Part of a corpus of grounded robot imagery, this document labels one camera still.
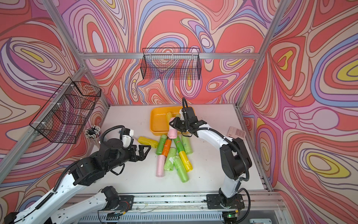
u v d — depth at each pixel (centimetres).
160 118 108
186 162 84
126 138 59
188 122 69
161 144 94
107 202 62
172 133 82
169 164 84
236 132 100
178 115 108
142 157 58
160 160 85
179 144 92
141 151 58
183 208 73
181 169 82
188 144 93
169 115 108
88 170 45
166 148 91
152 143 91
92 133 84
